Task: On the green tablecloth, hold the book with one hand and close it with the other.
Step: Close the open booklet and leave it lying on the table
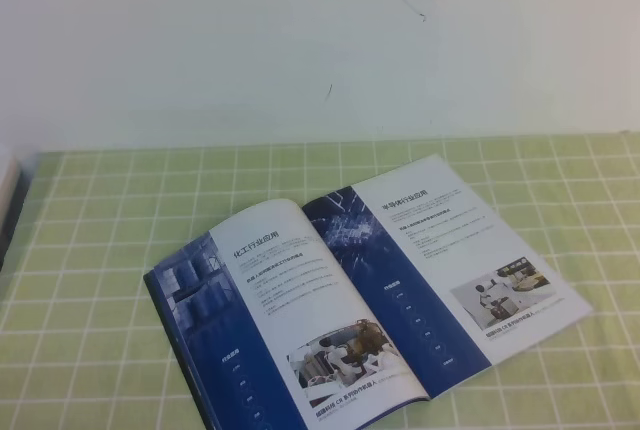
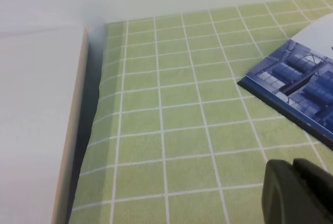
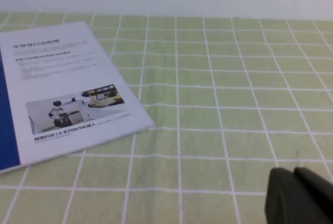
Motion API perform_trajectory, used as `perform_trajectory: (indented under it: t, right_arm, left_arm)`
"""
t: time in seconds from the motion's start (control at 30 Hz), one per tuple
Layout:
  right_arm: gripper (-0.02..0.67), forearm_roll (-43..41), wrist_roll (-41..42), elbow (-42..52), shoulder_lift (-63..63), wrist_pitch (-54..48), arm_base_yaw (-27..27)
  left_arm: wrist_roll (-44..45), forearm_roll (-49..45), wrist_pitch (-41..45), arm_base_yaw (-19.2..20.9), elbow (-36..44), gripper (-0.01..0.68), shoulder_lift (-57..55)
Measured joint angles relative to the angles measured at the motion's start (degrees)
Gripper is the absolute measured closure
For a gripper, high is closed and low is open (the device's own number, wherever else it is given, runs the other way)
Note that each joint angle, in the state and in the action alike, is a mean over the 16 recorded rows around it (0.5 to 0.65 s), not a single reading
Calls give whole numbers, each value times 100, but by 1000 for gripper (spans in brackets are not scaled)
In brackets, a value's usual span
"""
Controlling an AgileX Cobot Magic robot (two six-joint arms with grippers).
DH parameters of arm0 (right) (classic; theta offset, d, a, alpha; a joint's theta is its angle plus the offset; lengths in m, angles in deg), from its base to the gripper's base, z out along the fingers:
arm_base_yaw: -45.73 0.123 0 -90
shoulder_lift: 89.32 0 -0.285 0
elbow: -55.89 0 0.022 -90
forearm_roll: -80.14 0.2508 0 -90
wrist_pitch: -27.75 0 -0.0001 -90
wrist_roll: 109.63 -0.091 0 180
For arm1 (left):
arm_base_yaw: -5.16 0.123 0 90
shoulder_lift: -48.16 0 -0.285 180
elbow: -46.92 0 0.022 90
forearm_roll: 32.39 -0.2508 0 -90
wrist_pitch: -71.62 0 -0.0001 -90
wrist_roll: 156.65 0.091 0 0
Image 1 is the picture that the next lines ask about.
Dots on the blue robot brochure book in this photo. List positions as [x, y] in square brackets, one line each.
[334, 314]

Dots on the green checked tablecloth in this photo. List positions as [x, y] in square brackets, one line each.
[82, 346]

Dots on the white board at left edge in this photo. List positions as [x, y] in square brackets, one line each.
[12, 197]

